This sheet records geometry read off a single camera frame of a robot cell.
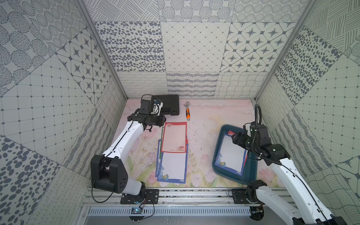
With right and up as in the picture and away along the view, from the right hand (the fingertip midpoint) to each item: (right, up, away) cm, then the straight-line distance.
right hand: (237, 140), depth 77 cm
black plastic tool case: (-42, +22, +41) cm, 62 cm away
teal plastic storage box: (+9, -19, +4) cm, 22 cm away
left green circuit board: (-55, -35, -5) cm, 66 cm away
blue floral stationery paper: (-37, -18, +7) cm, 42 cm away
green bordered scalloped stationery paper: (-46, -11, +13) cm, 49 cm away
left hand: (-40, +12, +6) cm, 43 cm away
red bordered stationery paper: (+2, +2, +18) cm, 18 cm away
